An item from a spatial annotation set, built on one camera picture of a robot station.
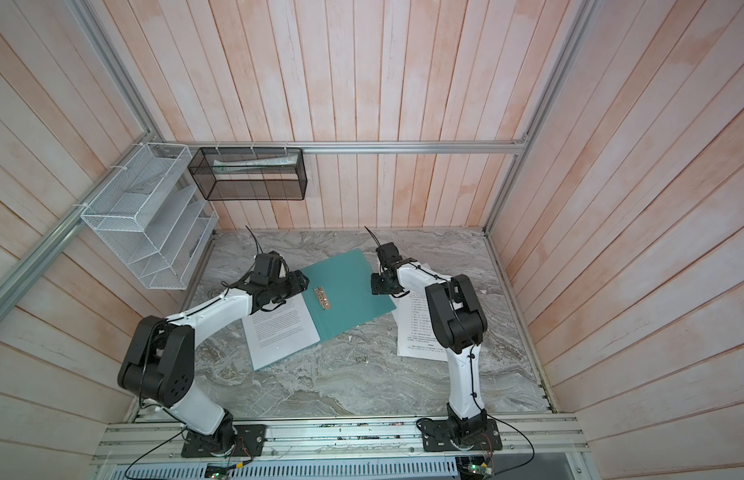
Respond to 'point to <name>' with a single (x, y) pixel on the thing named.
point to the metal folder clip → (322, 297)
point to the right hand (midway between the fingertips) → (378, 286)
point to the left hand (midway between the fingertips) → (303, 287)
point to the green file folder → (339, 296)
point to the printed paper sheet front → (279, 332)
